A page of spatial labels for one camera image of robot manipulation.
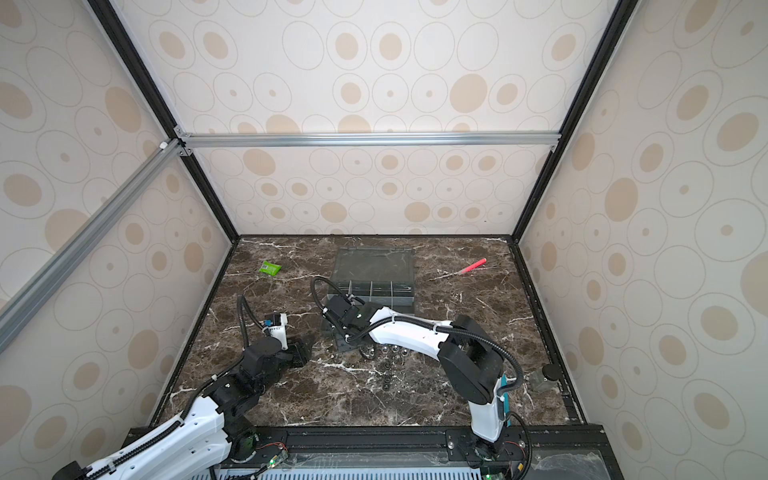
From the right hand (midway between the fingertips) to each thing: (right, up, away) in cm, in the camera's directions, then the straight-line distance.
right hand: (347, 340), depth 86 cm
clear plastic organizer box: (+6, +18, +24) cm, 30 cm away
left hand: (-8, +3, -5) cm, 10 cm away
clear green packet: (+52, -10, -6) cm, 54 cm away
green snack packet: (-31, +21, +23) cm, 44 cm away
